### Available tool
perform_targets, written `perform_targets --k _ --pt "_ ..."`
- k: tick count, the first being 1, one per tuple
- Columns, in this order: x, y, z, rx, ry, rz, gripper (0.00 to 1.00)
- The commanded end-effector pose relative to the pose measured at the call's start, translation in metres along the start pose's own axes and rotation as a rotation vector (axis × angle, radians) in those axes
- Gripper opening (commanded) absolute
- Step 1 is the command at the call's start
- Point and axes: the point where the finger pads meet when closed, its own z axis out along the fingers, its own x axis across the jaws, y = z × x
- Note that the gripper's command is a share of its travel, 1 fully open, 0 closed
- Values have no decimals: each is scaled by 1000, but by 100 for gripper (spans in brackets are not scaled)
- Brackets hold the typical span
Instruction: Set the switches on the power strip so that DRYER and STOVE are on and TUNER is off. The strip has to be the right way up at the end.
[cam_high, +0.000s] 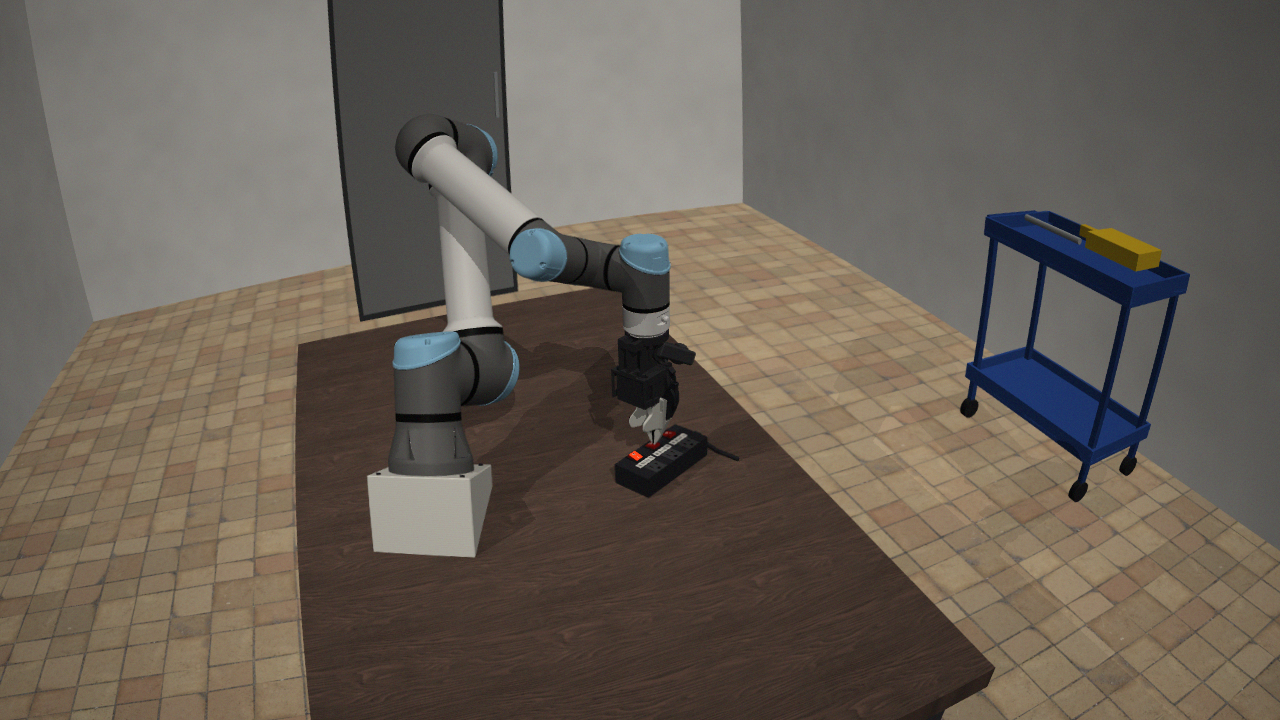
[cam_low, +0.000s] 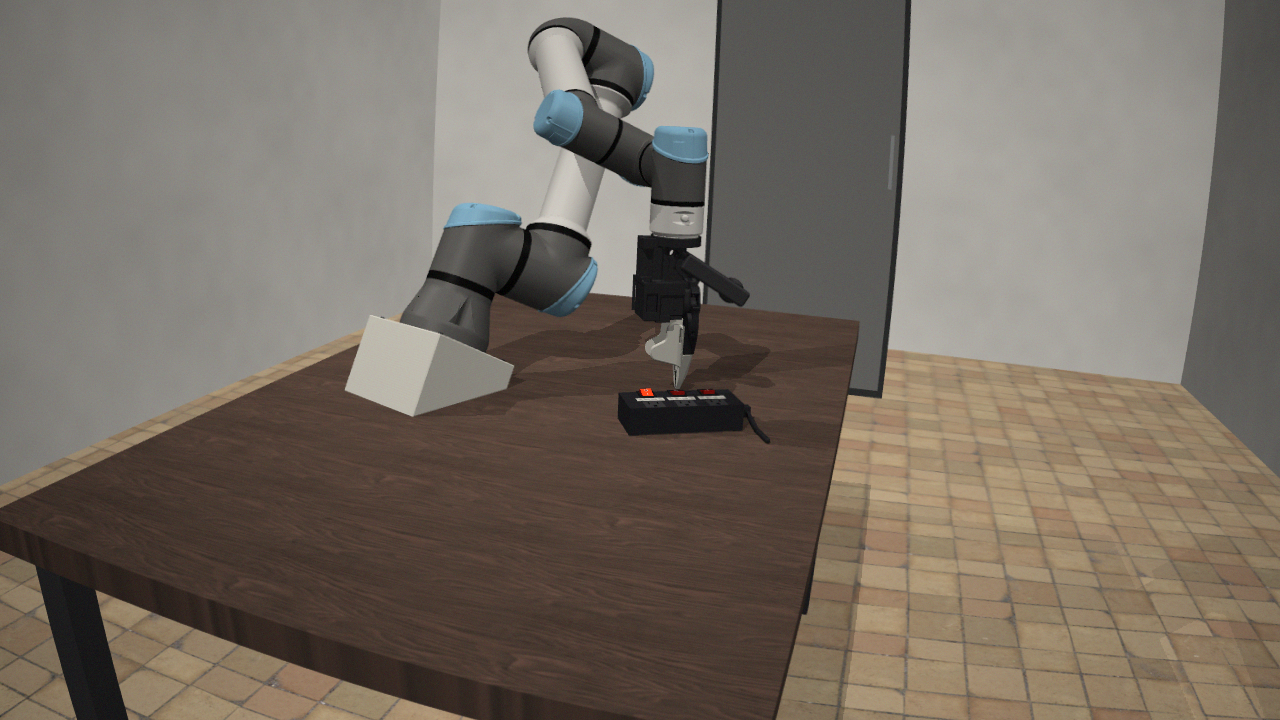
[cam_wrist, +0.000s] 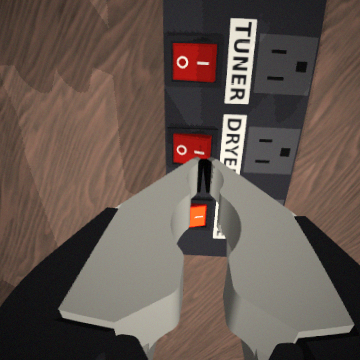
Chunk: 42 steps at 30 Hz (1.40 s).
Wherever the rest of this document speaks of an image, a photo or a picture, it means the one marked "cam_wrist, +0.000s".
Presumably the black power strip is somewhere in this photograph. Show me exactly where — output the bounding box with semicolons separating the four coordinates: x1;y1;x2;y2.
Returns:
163;0;327;257

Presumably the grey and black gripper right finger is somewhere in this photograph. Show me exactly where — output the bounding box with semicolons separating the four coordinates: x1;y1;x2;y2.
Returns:
203;157;360;360

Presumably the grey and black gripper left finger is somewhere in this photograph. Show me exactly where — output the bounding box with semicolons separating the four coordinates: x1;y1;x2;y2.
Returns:
0;157;204;360

